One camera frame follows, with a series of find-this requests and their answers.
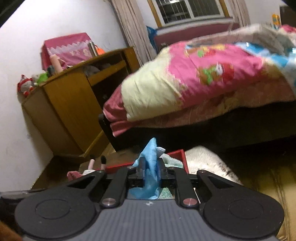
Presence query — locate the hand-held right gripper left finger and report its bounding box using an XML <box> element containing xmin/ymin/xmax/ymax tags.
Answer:
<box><xmin>66</xmin><ymin>158</ymin><xmax>147</xmax><ymax>207</ymax></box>

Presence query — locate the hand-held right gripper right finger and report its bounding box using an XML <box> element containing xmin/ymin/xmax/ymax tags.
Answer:
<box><xmin>157</xmin><ymin>158</ymin><xmax>244</xmax><ymax>208</ymax></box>

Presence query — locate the green terry towel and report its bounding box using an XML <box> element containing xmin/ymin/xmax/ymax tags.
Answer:
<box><xmin>158</xmin><ymin>153</ymin><xmax>184</xmax><ymax>200</ymax></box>

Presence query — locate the blue cloth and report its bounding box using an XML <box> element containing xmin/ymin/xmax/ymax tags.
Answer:
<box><xmin>128</xmin><ymin>138</ymin><xmax>166</xmax><ymax>200</ymax></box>

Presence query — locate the red cardboard box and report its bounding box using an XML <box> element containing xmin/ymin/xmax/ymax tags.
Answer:
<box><xmin>105</xmin><ymin>149</ymin><xmax>189</xmax><ymax>176</ymax></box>

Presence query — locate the dark wooden bed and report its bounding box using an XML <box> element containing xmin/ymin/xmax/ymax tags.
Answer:
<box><xmin>98</xmin><ymin>22</ymin><xmax>296</xmax><ymax>152</ymax></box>

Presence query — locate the pink floral bed sheet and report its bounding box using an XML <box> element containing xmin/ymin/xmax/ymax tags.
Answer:
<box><xmin>110</xmin><ymin>76</ymin><xmax>296</xmax><ymax>138</ymax></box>

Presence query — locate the pink cartoon quilt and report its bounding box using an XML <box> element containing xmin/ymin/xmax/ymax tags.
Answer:
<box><xmin>103</xmin><ymin>42</ymin><xmax>296</xmax><ymax>122</ymax></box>

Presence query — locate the wooden desk cabinet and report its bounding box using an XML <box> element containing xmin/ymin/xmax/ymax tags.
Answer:
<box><xmin>21</xmin><ymin>46</ymin><xmax>142</xmax><ymax>158</ymax></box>

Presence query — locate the red snowman plush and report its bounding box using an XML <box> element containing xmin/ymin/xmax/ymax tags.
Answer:
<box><xmin>17</xmin><ymin>74</ymin><xmax>36</xmax><ymax>97</ymax></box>

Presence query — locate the grey cloth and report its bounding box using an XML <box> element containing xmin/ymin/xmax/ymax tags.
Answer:
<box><xmin>84</xmin><ymin>62</ymin><xmax>112</xmax><ymax>76</ymax></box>

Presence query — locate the green plush toy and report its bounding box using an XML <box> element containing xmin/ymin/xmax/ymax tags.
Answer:
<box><xmin>37</xmin><ymin>72</ymin><xmax>50</xmax><ymax>84</ymax></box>

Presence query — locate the steel thermos flask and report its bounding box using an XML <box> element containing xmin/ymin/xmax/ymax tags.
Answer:
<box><xmin>89</xmin><ymin>40</ymin><xmax>98</xmax><ymax>57</ymax></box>

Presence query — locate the blue bag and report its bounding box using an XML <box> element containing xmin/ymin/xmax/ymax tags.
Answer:
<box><xmin>146</xmin><ymin>25</ymin><xmax>159</xmax><ymax>51</ymax></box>

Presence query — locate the beige curtain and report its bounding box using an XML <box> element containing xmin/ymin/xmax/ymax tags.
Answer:
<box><xmin>228</xmin><ymin>0</ymin><xmax>252</xmax><ymax>27</ymax></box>
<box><xmin>110</xmin><ymin>0</ymin><xmax>160</xmax><ymax>68</ymax></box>

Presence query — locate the pink covered box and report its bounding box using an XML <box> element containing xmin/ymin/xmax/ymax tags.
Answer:
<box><xmin>41</xmin><ymin>32</ymin><xmax>98</xmax><ymax>70</ymax></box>

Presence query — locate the barred window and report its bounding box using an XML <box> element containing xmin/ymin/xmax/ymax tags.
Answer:
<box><xmin>147</xmin><ymin>0</ymin><xmax>231</xmax><ymax>27</ymax></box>

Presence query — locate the white blue-checked quilt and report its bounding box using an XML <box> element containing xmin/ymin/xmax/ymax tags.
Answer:
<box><xmin>185</xmin><ymin>23</ymin><xmax>296</xmax><ymax>87</ymax></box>

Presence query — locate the yellow carton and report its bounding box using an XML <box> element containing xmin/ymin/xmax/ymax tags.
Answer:
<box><xmin>271</xmin><ymin>14</ymin><xmax>281</xmax><ymax>29</ymax></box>

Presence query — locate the dark wooden furniture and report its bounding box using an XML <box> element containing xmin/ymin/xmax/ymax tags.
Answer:
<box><xmin>279</xmin><ymin>5</ymin><xmax>296</xmax><ymax>26</ymax></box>

